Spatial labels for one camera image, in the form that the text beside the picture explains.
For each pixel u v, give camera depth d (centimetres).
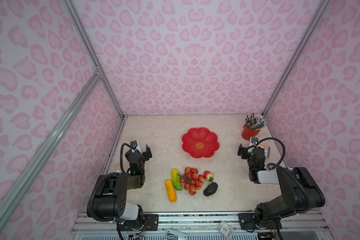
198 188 81
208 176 84
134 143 77
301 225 72
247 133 101
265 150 98
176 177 84
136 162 69
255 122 91
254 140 79
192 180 83
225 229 69
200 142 104
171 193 80
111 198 44
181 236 68
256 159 71
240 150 88
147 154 82
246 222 74
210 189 80
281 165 48
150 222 74
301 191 42
